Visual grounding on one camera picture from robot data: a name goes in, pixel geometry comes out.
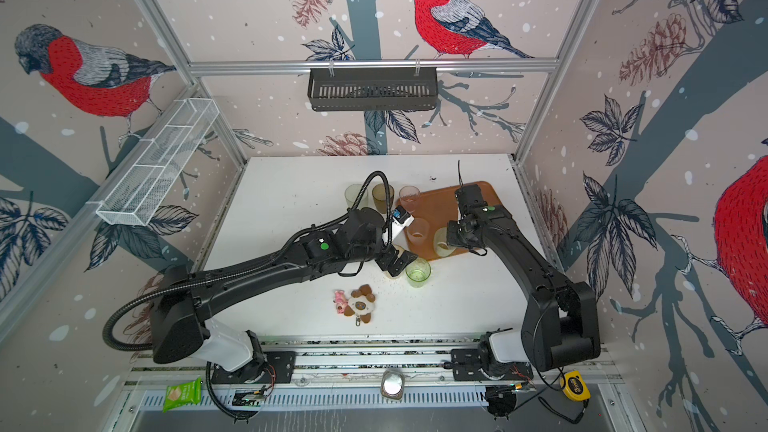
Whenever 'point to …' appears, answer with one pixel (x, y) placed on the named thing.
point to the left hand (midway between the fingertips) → (406, 244)
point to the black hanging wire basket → (373, 90)
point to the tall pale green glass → (351, 192)
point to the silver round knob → (392, 384)
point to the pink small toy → (340, 301)
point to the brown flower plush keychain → (360, 304)
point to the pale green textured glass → (440, 242)
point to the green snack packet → (182, 394)
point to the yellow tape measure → (575, 387)
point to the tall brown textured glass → (380, 198)
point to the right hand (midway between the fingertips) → (454, 240)
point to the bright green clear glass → (418, 272)
